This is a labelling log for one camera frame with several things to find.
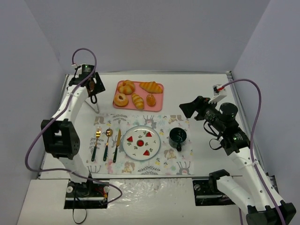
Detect silver metal tongs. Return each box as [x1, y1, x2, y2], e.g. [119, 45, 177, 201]
[86, 98, 99, 114]

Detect small striped bread loaf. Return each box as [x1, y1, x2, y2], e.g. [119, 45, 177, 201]
[131, 93, 144, 110]

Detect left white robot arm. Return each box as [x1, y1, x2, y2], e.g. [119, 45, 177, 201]
[41, 64, 105, 197]

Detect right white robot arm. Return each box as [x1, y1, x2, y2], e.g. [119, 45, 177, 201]
[179, 96, 296, 225]

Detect round knotted bread roll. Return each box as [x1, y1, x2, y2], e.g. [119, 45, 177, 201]
[117, 80, 135, 95]

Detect long croissant bread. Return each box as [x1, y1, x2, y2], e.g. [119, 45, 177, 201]
[139, 81, 163, 94]

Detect dark green mug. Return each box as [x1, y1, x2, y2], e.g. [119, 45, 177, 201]
[168, 127, 187, 152]

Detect small orange bun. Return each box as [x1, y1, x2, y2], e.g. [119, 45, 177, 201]
[146, 94, 156, 106]

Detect pink serving tray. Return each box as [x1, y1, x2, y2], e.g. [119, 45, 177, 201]
[112, 80, 165, 113]

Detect white watermelon pattern plate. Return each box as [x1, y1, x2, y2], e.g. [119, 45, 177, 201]
[121, 125, 161, 161]

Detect floral printed placemat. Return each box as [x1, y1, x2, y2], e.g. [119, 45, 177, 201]
[84, 114, 194, 175]

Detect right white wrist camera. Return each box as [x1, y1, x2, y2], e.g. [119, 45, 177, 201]
[209, 84, 227, 104]

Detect ring donut bread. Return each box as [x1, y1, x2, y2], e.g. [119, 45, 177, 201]
[113, 93, 128, 107]

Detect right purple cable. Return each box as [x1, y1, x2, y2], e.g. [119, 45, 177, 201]
[217, 78, 288, 225]

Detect purple cable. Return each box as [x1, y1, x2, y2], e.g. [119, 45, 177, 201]
[25, 48, 123, 208]
[217, 78, 288, 225]

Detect gold fork green handle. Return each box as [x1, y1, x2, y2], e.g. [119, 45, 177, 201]
[91, 127, 102, 162]

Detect metal table edge rail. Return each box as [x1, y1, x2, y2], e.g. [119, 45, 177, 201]
[230, 81, 278, 190]

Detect gold spoon green handle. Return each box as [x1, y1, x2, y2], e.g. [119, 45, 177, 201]
[103, 128, 113, 162]

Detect gold knife green handle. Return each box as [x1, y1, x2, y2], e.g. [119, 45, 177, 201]
[113, 129, 121, 163]

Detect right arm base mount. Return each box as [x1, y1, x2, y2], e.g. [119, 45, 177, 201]
[192, 179, 235, 206]

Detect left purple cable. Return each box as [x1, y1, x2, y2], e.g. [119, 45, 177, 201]
[25, 48, 123, 208]

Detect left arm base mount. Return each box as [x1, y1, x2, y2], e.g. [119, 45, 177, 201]
[64, 181, 110, 209]

